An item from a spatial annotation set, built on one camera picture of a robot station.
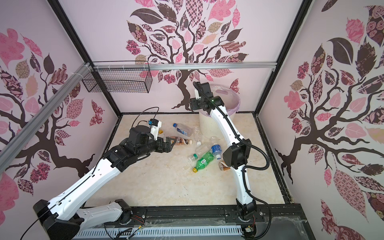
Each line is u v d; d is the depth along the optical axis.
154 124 0.61
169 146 0.63
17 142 0.52
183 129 1.07
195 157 0.92
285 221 0.73
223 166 0.85
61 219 0.38
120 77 0.95
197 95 0.73
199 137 1.07
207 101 0.61
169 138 0.63
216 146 0.94
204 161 0.88
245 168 0.58
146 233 0.70
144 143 0.55
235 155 0.55
